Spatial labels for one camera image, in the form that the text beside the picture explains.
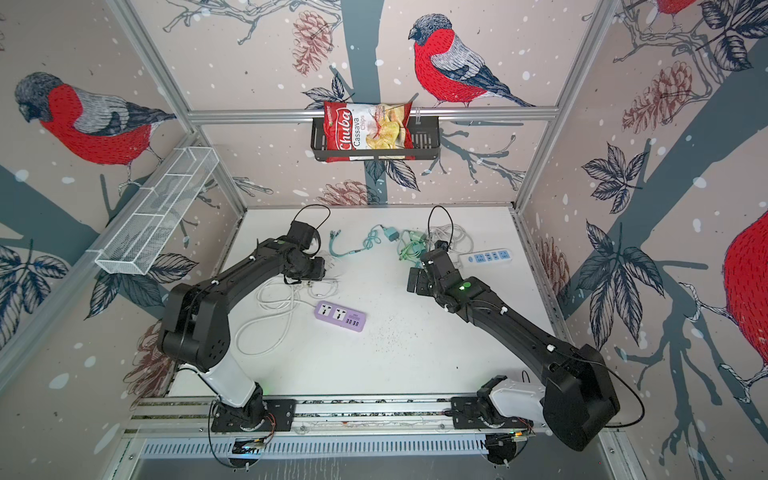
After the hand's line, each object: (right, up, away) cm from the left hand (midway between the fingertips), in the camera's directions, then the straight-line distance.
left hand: (317, 271), depth 91 cm
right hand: (+31, -2, -7) cm, 32 cm away
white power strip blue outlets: (+63, +4, +12) cm, 64 cm away
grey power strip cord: (+49, +9, +21) cm, 54 cm away
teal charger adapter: (+23, +12, +19) cm, 32 cm away
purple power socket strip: (+8, -13, -3) cm, 15 cm away
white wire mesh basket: (-40, +11, -19) cm, 45 cm away
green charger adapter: (+33, +7, +15) cm, 37 cm away
